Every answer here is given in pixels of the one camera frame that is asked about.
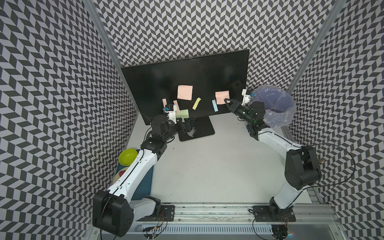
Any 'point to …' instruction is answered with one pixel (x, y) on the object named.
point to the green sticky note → (182, 114)
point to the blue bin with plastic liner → (280, 107)
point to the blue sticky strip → (214, 105)
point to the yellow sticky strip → (196, 103)
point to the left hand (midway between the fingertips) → (188, 120)
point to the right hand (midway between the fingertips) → (223, 101)
